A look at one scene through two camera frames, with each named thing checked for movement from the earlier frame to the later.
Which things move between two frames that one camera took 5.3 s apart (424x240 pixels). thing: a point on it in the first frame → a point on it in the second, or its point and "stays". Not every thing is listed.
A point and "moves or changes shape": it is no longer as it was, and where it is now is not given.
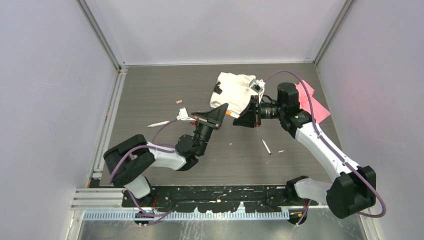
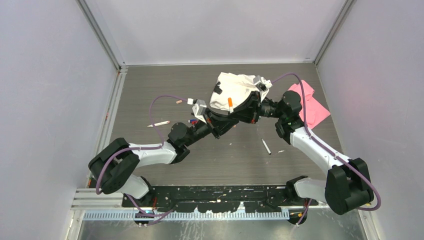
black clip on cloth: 217,89 stays
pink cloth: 319,113 stays
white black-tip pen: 266,147 stays
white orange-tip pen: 234,114 moves or changes shape
